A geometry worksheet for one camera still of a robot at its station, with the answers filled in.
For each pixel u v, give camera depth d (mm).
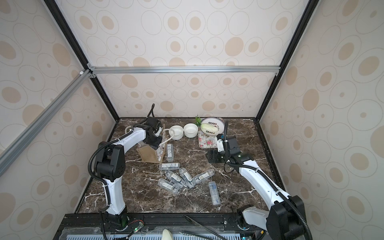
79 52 820
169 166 919
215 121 1166
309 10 687
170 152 979
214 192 832
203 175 879
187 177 873
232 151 620
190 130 1113
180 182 856
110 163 531
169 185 841
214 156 724
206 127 1093
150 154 938
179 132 1057
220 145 741
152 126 794
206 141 1058
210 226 727
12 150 521
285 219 393
